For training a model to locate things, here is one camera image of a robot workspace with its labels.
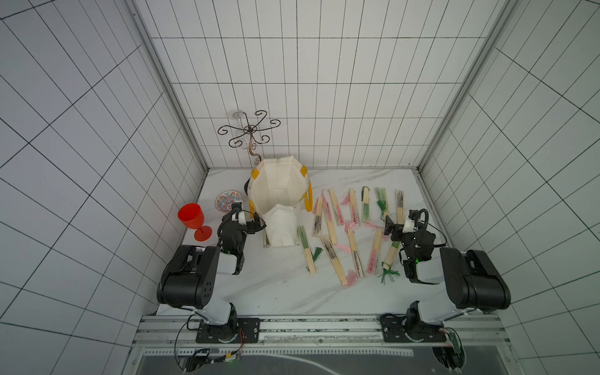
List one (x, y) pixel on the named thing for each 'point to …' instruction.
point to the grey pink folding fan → (399, 207)
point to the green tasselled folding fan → (382, 201)
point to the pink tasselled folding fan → (351, 199)
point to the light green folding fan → (365, 198)
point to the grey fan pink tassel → (347, 280)
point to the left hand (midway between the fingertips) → (245, 212)
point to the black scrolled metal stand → (250, 130)
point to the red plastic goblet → (192, 216)
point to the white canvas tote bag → (276, 187)
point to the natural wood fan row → (350, 226)
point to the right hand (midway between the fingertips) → (403, 214)
